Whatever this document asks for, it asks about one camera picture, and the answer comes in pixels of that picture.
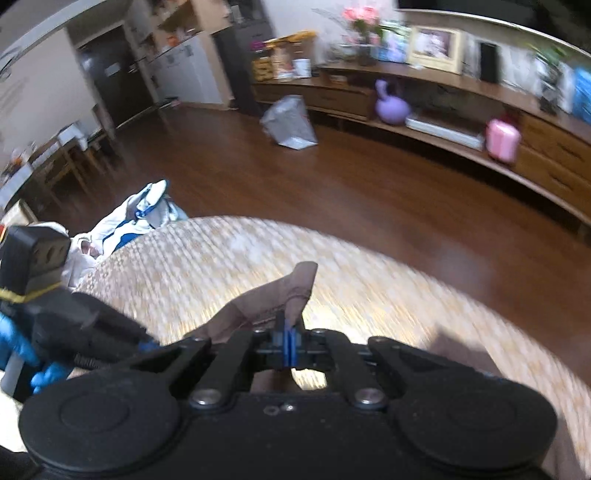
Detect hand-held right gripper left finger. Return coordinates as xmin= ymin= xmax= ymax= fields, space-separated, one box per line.
xmin=122 ymin=310 xmax=289 ymax=410

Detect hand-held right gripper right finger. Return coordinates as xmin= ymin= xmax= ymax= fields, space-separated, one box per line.
xmin=287 ymin=318 xmax=502 ymax=410

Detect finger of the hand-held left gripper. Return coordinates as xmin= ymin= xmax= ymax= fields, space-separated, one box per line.
xmin=99 ymin=330 xmax=160 ymax=366

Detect brown shirt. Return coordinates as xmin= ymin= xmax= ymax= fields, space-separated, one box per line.
xmin=189 ymin=261 xmax=319 ymax=393

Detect person's left hand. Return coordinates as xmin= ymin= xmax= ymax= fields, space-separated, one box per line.
xmin=0 ymin=311 xmax=72 ymax=395

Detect white blue garment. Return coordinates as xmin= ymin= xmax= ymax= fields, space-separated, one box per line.
xmin=67 ymin=180 xmax=190 ymax=289

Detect dining table with white cloth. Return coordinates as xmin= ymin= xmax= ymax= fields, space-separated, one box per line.
xmin=0 ymin=122 xmax=88 ymax=209

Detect wooden dining chair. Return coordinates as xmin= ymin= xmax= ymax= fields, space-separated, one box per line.
xmin=28 ymin=138 xmax=89 ymax=200

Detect silver plastic bag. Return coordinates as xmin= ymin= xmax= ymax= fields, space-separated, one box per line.
xmin=259 ymin=95 xmax=319 ymax=151

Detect dark wooden door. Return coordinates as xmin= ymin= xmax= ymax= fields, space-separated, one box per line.
xmin=76 ymin=39 xmax=149 ymax=128

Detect purple kettlebell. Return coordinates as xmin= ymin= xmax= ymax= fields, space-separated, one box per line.
xmin=374 ymin=79 xmax=413 ymax=126

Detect white flat device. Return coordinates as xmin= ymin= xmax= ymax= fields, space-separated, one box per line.
xmin=405 ymin=113 xmax=486 ymax=151

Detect black cabinet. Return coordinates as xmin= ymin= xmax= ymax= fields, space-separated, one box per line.
xmin=215 ymin=18 xmax=278 ymax=117

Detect white wardrobe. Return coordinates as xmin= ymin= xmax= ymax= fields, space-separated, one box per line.
xmin=152 ymin=37 xmax=228 ymax=108

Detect yellow snack packages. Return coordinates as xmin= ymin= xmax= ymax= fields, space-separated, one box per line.
xmin=252 ymin=31 xmax=319 ymax=83

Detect pink case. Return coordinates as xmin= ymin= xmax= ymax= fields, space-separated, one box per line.
xmin=485 ymin=117 xmax=522 ymax=165

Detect wooden console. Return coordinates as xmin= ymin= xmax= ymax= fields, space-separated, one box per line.
xmin=252 ymin=58 xmax=591 ymax=228

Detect pink flowers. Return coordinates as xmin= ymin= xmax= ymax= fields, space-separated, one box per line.
xmin=342 ymin=6 xmax=385 ymax=48

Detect black speaker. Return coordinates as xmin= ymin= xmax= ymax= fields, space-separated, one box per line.
xmin=478 ymin=41 xmax=501 ymax=84

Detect black television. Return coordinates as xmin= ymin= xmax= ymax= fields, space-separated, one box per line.
xmin=397 ymin=0 xmax=591 ymax=52

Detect cream photo frame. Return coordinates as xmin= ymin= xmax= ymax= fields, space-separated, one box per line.
xmin=409 ymin=27 xmax=464 ymax=75

